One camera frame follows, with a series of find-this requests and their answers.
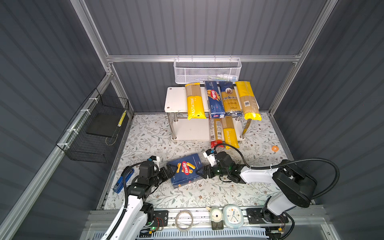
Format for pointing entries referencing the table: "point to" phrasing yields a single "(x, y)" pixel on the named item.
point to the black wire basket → (90, 136)
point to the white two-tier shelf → (182, 129)
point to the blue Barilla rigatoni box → (186, 169)
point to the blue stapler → (120, 184)
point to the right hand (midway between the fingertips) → (201, 172)
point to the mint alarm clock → (233, 216)
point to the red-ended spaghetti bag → (216, 132)
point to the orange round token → (275, 148)
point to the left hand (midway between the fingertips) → (173, 171)
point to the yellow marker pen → (119, 124)
